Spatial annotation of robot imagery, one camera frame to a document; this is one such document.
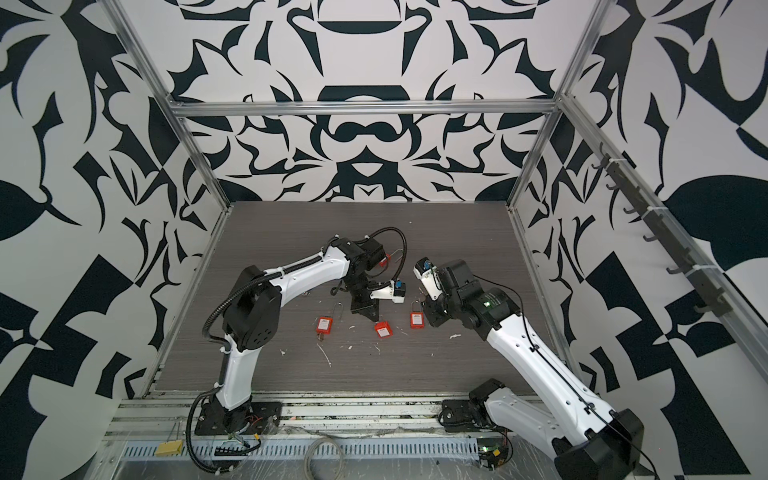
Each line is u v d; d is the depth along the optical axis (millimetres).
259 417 729
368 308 760
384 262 780
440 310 660
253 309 515
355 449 712
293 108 941
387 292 777
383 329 850
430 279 685
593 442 375
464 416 744
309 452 700
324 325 888
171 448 709
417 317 892
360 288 755
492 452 709
